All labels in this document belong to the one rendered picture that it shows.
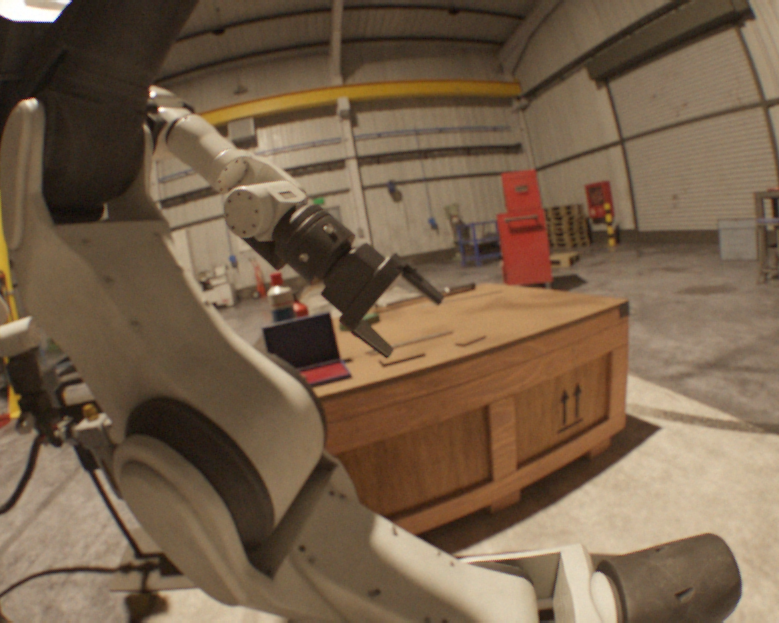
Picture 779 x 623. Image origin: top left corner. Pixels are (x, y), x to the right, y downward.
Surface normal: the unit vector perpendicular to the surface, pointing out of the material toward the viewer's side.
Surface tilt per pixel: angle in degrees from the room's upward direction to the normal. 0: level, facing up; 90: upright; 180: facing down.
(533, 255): 90
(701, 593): 36
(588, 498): 0
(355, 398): 90
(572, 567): 0
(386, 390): 90
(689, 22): 90
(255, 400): 45
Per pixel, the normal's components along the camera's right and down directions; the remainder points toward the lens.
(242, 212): -0.29, 0.39
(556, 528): -0.17, -0.97
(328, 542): 0.57, -0.77
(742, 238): -0.74, 0.25
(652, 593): -0.21, -0.88
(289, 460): 0.96, -0.16
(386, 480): 0.30, 0.12
